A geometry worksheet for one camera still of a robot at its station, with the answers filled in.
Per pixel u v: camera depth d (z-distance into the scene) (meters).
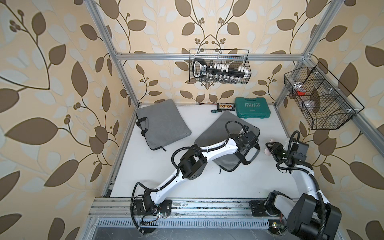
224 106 1.18
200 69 0.85
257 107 1.12
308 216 0.41
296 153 0.64
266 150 0.81
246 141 0.71
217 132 1.06
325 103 0.73
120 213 0.74
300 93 0.82
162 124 1.00
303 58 0.91
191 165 0.58
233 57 0.91
